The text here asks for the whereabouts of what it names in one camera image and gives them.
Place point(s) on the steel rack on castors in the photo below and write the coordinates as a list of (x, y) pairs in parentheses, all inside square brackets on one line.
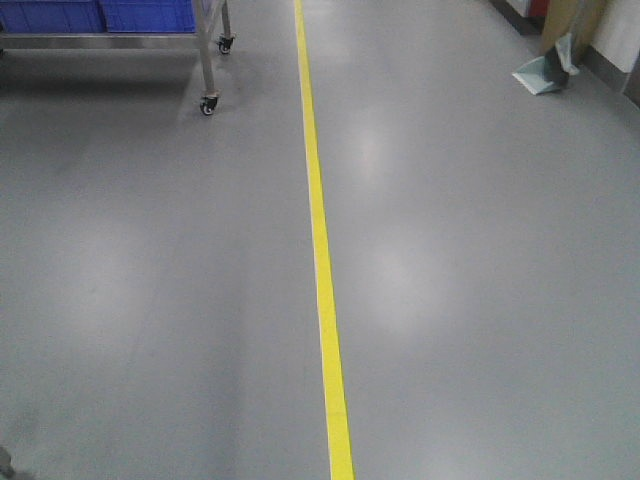
[(207, 60)]

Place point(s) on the pale green dustpan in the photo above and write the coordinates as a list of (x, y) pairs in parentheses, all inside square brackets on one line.
[(537, 75)]

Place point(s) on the row of blue bins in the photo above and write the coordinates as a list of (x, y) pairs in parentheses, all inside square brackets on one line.
[(75, 15)]

